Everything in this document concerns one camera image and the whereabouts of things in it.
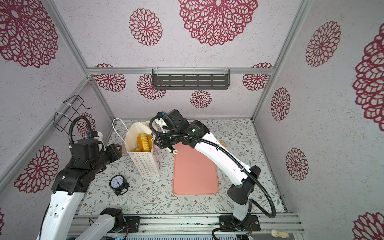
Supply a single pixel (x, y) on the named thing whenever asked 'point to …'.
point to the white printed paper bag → (148, 162)
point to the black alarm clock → (118, 183)
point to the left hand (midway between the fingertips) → (118, 150)
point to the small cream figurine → (274, 233)
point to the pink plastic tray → (194, 172)
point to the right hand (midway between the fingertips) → (157, 137)
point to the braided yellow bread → (144, 142)
